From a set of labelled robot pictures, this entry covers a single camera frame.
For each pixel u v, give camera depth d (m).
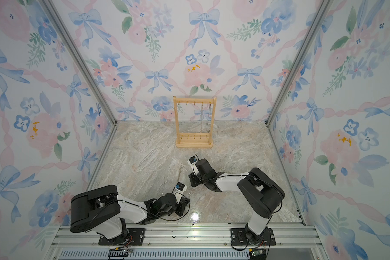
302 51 0.82
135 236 0.74
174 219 0.62
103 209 0.45
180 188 0.75
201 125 1.20
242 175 0.54
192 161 0.83
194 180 0.82
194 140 1.03
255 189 0.48
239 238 0.73
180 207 0.75
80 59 0.86
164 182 0.91
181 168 0.98
